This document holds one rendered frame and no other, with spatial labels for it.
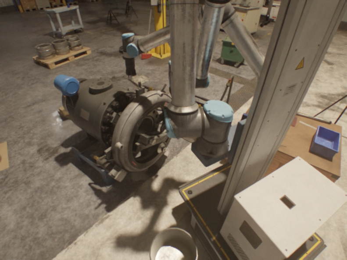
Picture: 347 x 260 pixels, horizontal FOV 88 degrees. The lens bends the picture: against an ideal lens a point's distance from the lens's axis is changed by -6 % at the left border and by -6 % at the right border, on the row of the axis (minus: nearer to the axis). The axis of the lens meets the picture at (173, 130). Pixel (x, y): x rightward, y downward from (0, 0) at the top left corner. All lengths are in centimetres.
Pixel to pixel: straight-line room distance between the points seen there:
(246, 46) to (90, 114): 133
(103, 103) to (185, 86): 103
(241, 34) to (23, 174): 256
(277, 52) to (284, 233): 78
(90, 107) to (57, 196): 101
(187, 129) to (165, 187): 123
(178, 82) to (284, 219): 82
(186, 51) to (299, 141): 165
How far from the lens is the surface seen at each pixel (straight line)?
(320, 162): 208
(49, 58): 554
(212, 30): 94
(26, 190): 255
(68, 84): 186
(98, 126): 173
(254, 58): 133
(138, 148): 154
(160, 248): 168
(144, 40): 130
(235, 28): 129
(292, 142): 214
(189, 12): 80
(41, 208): 232
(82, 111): 189
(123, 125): 140
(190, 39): 80
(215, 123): 92
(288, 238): 108
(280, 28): 77
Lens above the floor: 174
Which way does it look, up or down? 41 degrees down
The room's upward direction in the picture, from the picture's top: straight up
